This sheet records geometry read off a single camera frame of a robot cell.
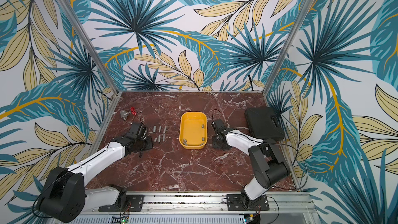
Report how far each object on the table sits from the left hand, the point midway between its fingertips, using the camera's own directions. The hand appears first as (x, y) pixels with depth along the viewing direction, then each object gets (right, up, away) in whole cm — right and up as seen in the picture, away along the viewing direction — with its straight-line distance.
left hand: (150, 145), depth 87 cm
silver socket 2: (+2, +8, +11) cm, 14 cm away
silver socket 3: (+5, +7, +11) cm, 14 cm away
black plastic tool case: (+68, +11, +11) cm, 70 cm away
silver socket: (-1, +8, +10) cm, 13 cm away
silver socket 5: (+5, +3, +8) cm, 10 cm away
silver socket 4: (+3, +1, +7) cm, 8 cm away
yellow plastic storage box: (+23, +7, +11) cm, 27 cm away
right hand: (+39, -1, +6) cm, 39 cm away
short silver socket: (+29, +9, +13) cm, 34 cm away
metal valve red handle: (-23, +17, +16) cm, 33 cm away
